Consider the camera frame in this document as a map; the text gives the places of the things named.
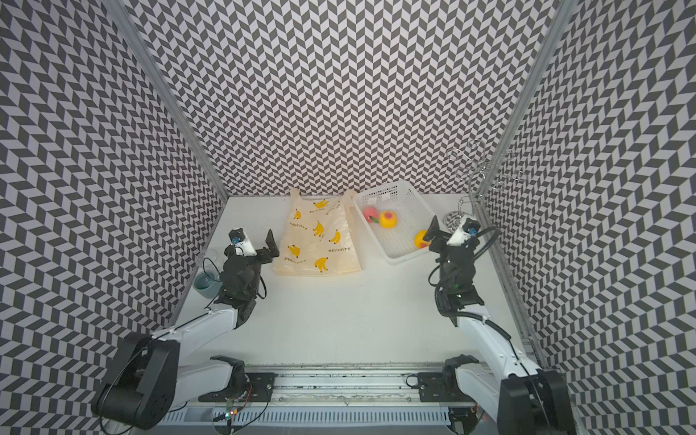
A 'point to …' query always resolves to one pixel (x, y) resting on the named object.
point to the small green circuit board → (230, 410)
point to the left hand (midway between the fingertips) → (257, 235)
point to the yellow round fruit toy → (388, 219)
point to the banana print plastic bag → (318, 237)
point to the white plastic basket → (395, 245)
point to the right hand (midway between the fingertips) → (447, 226)
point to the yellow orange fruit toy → (419, 241)
